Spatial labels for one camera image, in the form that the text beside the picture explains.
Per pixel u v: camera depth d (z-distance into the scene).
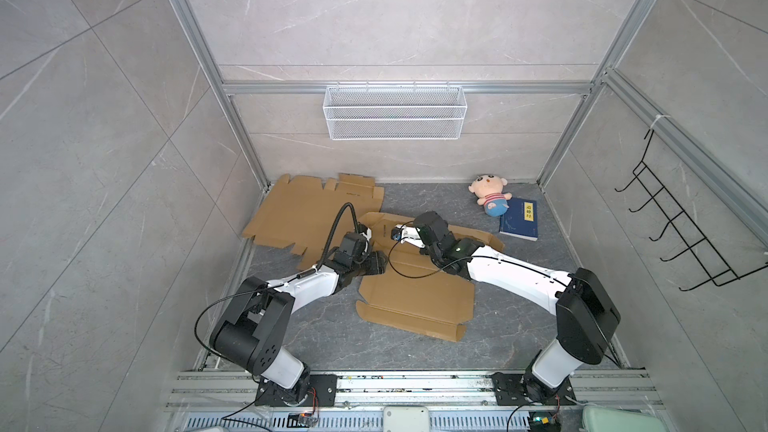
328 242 0.67
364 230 0.85
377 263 0.80
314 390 0.73
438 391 0.75
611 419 0.70
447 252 0.63
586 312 0.43
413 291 0.91
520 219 1.07
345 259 0.71
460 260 0.59
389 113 1.00
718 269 0.59
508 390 0.73
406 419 0.69
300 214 1.13
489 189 1.10
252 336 0.44
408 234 0.75
